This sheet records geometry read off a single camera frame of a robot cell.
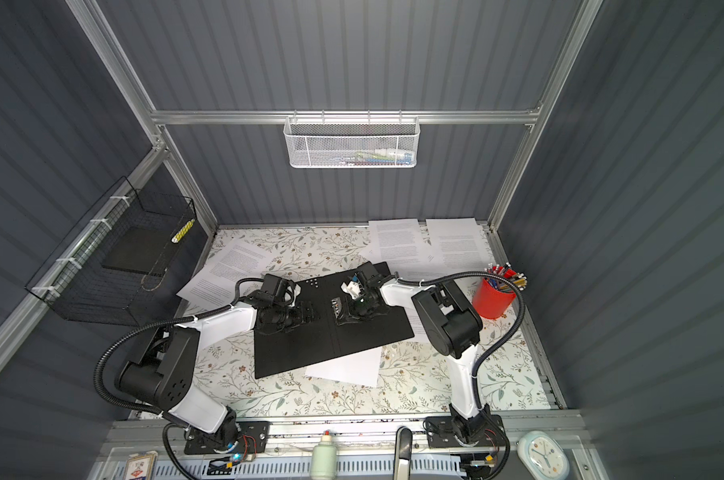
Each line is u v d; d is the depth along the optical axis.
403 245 1.16
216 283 1.06
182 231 0.82
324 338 0.93
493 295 0.84
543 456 0.68
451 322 0.53
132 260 0.75
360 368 0.85
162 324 0.49
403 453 0.68
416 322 0.57
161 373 0.46
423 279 0.60
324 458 0.65
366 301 0.84
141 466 0.69
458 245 1.16
